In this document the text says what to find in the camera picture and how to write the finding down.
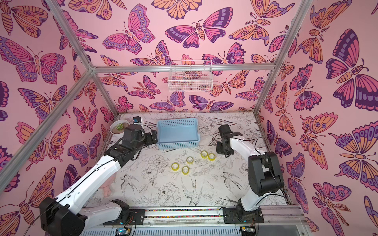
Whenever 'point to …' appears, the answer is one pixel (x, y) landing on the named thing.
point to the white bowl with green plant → (118, 126)
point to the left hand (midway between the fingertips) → (151, 131)
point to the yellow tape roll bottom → (185, 170)
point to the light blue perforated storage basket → (178, 133)
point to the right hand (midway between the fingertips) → (219, 150)
